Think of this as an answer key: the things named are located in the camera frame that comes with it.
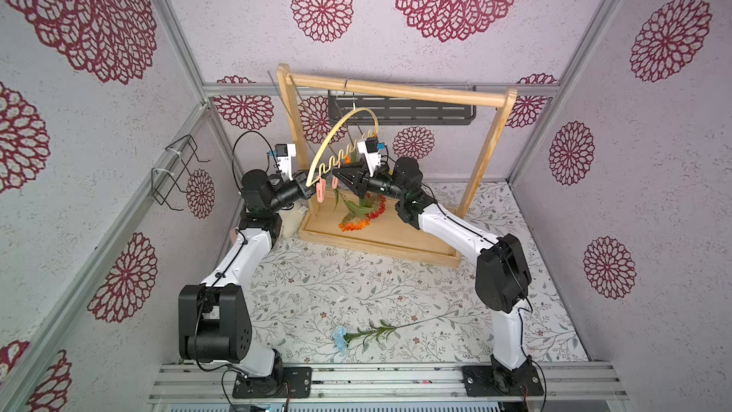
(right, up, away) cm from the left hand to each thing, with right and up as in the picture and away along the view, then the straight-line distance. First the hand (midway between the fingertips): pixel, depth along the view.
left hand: (329, 171), depth 75 cm
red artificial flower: (+14, -8, +12) cm, 20 cm away
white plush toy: (-17, -14, +25) cm, 33 cm away
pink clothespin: (+2, -3, 0) cm, 4 cm away
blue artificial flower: (+12, -46, +6) cm, 48 cm away
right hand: (+1, 0, -2) cm, 3 cm away
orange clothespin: (+5, +3, +1) cm, 6 cm away
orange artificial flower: (+8, -13, +3) cm, 15 cm away
